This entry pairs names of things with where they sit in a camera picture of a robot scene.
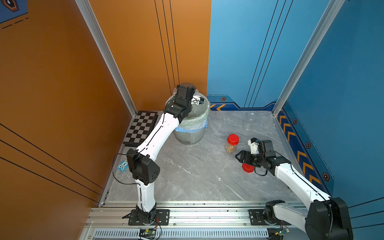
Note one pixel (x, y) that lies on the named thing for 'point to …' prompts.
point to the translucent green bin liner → (196, 119)
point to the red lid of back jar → (233, 139)
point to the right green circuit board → (281, 232)
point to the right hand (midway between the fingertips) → (240, 157)
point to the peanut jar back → (230, 148)
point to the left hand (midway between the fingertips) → (176, 86)
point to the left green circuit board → (149, 233)
